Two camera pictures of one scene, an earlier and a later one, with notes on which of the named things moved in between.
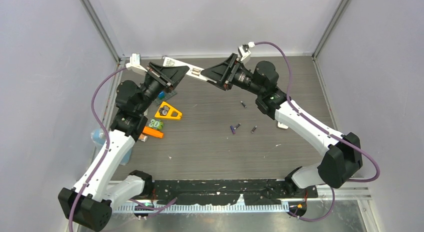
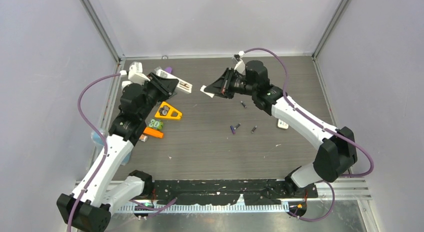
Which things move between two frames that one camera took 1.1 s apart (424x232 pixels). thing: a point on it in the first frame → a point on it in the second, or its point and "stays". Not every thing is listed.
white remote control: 193,71 → 183,85
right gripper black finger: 217,73 → 216,87
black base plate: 253,192 stays
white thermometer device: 282,125 stays
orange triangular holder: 166,111 stays
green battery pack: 156,124 stays
